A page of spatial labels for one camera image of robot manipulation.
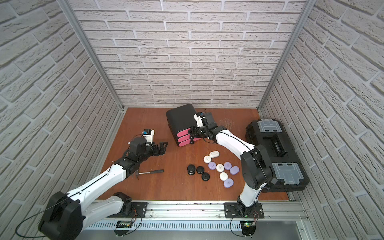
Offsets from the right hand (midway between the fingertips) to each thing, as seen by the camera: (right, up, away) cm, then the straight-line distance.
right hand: (192, 131), depth 89 cm
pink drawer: (-5, -1, -3) cm, 6 cm away
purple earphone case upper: (+21, -21, -1) cm, 30 cm away
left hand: (-17, -5, -5) cm, 18 cm away
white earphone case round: (+9, -17, +1) cm, 20 cm away
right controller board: (+28, -46, -18) cm, 57 cm away
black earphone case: (+8, -26, -5) cm, 28 cm away
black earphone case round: (+5, -23, -3) cm, 23 cm away
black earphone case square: (0, -22, -4) cm, 23 cm away
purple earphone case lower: (+21, -29, -7) cm, 36 cm away
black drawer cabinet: (-8, +7, +6) cm, 12 cm away
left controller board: (-34, -46, -16) cm, 59 cm away
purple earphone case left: (+12, -21, -1) cm, 24 cm away
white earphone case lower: (+18, -26, -5) cm, 32 cm away
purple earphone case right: (+25, -23, -2) cm, 34 cm away
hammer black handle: (-21, -24, -2) cm, 32 cm away
